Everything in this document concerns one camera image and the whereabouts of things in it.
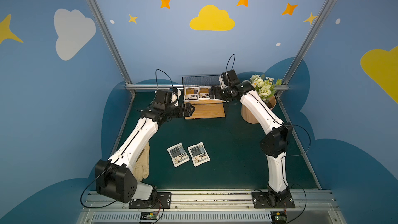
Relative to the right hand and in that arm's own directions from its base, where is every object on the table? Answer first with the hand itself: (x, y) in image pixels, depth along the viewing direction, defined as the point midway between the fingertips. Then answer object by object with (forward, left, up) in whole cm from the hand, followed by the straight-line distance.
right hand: (217, 93), depth 89 cm
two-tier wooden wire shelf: (+7, +1, -23) cm, 24 cm away
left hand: (-13, +16, +2) cm, 21 cm away
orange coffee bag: (+3, +16, -5) cm, 17 cm away
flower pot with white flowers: (-2, -25, +8) cm, 26 cm away
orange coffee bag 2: (+4, +8, -5) cm, 11 cm away
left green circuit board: (-59, +31, -24) cm, 71 cm away
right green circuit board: (-55, -31, -27) cm, 69 cm away
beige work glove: (-39, +40, -23) cm, 60 cm away
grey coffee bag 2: (-28, +9, -23) cm, 37 cm away
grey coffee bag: (-29, +21, -23) cm, 43 cm away
